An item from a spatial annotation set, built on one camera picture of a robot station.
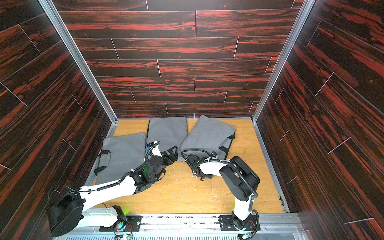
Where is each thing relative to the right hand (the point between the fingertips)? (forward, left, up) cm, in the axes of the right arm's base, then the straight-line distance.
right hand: (210, 166), depth 95 cm
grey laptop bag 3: (+19, +2, +7) cm, 20 cm away
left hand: (-1, +21, +20) cm, 29 cm away
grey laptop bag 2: (+25, +29, +4) cm, 39 cm away
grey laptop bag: (+3, +60, +4) cm, 60 cm away
